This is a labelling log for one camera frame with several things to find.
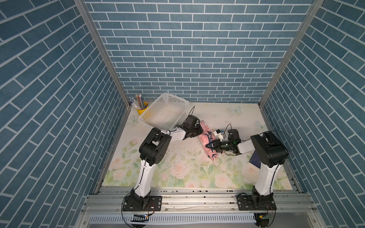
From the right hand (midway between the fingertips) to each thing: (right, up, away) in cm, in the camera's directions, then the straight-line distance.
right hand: (208, 147), depth 93 cm
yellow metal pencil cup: (-49, +24, +11) cm, 56 cm away
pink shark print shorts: (-1, +8, +2) cm, 8 cm away
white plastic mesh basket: (-32, +24, +22) cm, 46 cm away
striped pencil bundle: (-48, +30, +12) cm, 58 cm away
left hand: (0, +11, +6) cm, 12 cm away
